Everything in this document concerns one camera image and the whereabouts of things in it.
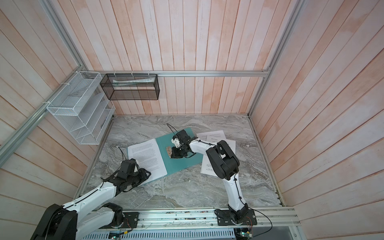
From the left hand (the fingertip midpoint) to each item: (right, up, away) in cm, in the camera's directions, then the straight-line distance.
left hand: (149, 177), depth 87 cm
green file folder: (+13, +6, +6) cm, 16 cm away
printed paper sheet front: (-4, +11, +11) cm, 16 cm away
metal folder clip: (+10, +15, +14) cm, 22 cm away
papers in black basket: (-17, +58, +4) cm, 61 cm away
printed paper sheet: (+35, +4, +6) cm, 35 cm away
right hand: (+12, +11, +9) cm, 19 cm away
